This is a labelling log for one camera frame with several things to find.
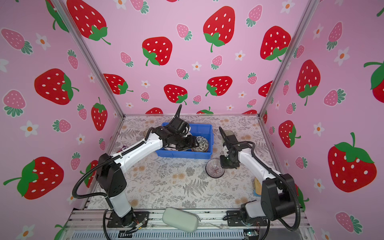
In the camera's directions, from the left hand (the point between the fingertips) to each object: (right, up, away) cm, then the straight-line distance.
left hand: (197, 145), depth 81 cm
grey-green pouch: (-7, -36, -9) cm, 37 cm away
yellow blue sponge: (+33, -23, -1) cm, 40 cm away
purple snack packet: (-50, -4, +17) cm, 53 cm away
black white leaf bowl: (+4, -1, +15) cm, 15 cm away
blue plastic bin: (+6, +8, +29) cm, 31 cm away
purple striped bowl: (+10, -15, +8) cm, 20 cm away
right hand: (+15, -12, +5) cm, 20 cm away
